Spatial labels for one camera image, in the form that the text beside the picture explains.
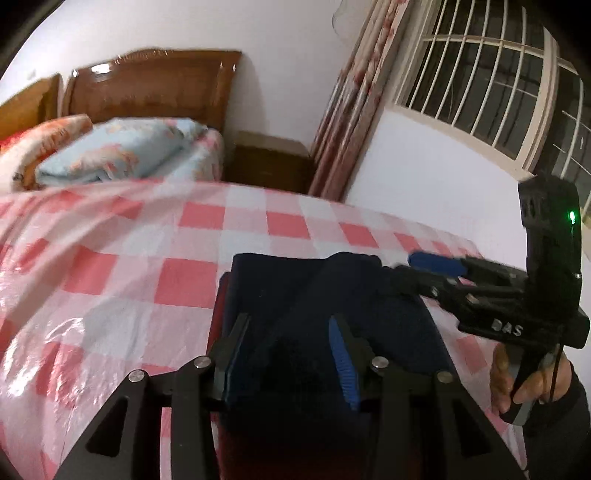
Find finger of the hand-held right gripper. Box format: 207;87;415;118
385;266;482;320
407;250;529;287

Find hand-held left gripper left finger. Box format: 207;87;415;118
55;313;252;480

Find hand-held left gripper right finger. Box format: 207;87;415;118
328;313;527;480

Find red white striped navy sweater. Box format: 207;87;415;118
208;251;451;480

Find person's right forearm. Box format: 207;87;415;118
522;362;591;480

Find person's right hand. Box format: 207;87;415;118
490;345;574;414

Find pink checkered bed blanket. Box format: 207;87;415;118
0;178;532;480

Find pink floral curtain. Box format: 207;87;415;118
308;0;416;201

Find wooden nightstand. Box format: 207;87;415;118
224;130;315;195

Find window with cream grille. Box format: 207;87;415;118
385;0;591;222

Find blue floral pillow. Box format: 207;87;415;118
36;117;206;188

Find large carved wooden headboard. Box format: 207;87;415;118
62;48;243;134

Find orange floral pillow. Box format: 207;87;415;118
0;114;93;192

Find small wooden headboard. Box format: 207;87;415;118
0;74;63;141

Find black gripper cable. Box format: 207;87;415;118
549;342;566;404

